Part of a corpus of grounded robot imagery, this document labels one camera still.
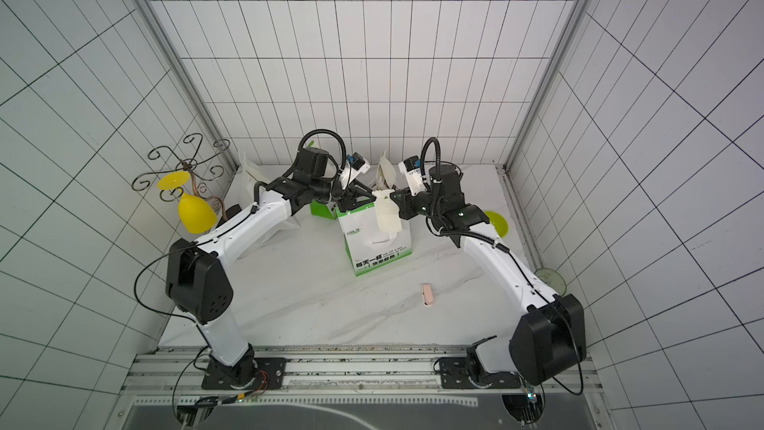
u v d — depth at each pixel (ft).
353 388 2.35
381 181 2.92
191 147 2.68
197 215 2.60
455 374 2.38
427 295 2.74
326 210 3.28
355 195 2.34
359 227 2.64
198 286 1.49
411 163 2.20
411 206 2.24
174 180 2.44
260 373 2.38
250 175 2.87
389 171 3.10
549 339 1.31
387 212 2.57
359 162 2.28
